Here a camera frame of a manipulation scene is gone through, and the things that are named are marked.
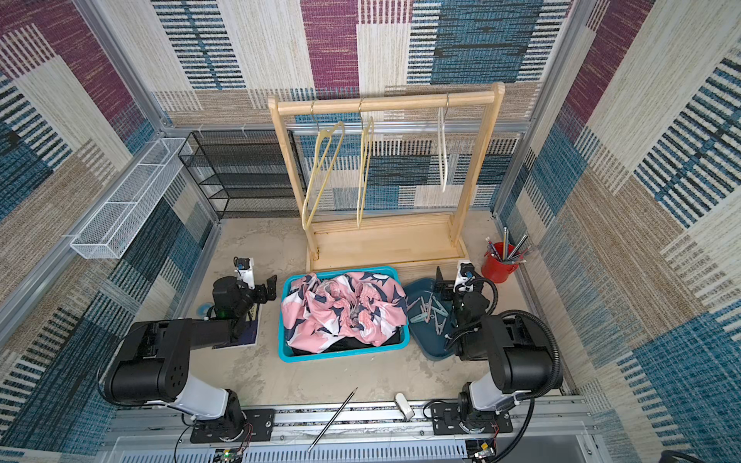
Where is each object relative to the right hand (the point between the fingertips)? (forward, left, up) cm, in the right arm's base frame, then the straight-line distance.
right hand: (456, 270), depth 90 cm
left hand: (+1, +62, -3) cm, 62 cm away
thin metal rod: (-38, +36, -10) cm, 54 cm away
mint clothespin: (-11, +12, -8) cm, 18 cm away
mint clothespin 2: (-9, +5, -9) cm, 13 cm away
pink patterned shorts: (-15, +28, +7) cm, 33 cm away
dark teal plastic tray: (-12, +9, -8) cm, 17 cm away
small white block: (-35, +18, -8) cm, 41 cm away
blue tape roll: (-7, +81, -9) cm, 82 cm away
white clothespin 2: (-8, +9, -8) cm, 15 cm away
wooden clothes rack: (+21, +12, -11) cm, 26 cm away
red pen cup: (+2, -13, -2) cm, 14 cm away
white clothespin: (-14, +6, -9) cm, 18 cm away
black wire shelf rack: (+38, +73, +10) cm, 83 cm away
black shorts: (-22, +32, 0) cm, 39 cm away
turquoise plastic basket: (-23, +49, -1) cm, 54 cm away
